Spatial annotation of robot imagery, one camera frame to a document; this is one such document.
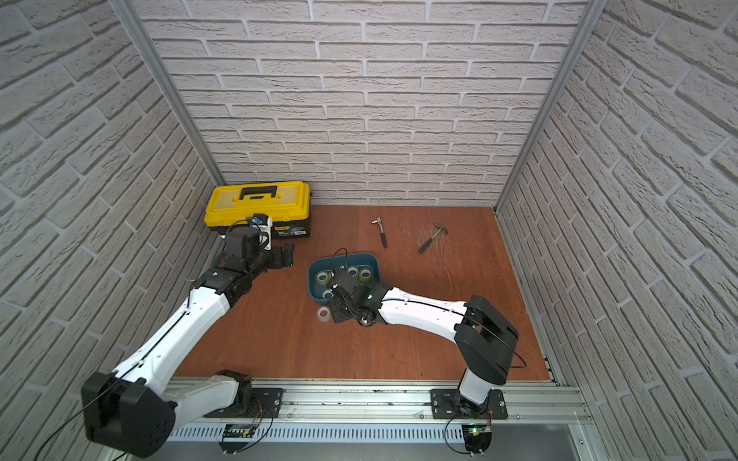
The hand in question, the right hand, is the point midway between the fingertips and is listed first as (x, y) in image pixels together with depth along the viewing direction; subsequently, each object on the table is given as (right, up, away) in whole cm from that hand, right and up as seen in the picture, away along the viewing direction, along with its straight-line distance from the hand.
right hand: (340, 306), depth 82 cm
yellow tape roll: (-8, +6, +15) cm, 18 cm away
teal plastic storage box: (+6, +10, +17) cm, 21 cm away
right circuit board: (+36, -30, -13) cm, 48 cm away
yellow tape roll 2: (+7, +7, +13) cm, 16 cm away
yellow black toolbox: (-21, +32, +16) cm, 42 cm away
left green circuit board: (-25, -30, -10) cm, 40 cm away
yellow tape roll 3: (-6, +2, +11) cm, 12 cm away
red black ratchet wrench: (+13, +21, +28) cm, 37 cm away
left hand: (-17, +20, -2) cm, 26 cm away
